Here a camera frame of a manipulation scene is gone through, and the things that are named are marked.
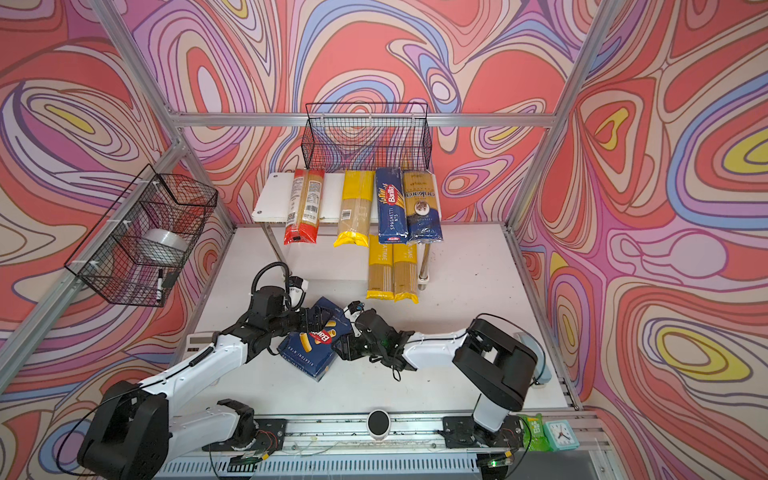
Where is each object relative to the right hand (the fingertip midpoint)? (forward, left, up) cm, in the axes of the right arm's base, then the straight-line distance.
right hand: (342, 351), depth 83 cm
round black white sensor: (-19, -10, +1) cm, 21 cm away
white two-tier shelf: (+27, +16, +31) cm, 44 cm away
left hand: (+10, +5, +6) cm, 13 cm away
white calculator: (+5, +44, -2) cm, 45 cm away
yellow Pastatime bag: (+20, -12, +4) cm, 24 cm away
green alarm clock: (-22, -55, -3) cm, 59 cm away
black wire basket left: (+15, +45, +31) cm, 56 cm away
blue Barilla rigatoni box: (-1, +8, +3) cm, 8 cm away
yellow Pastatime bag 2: (+23, -20, +5) cm, 31 cm away
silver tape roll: (+19, +41, +29) cm, 54 cm away
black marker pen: (+7, +42, +22) cm, 48 cm away
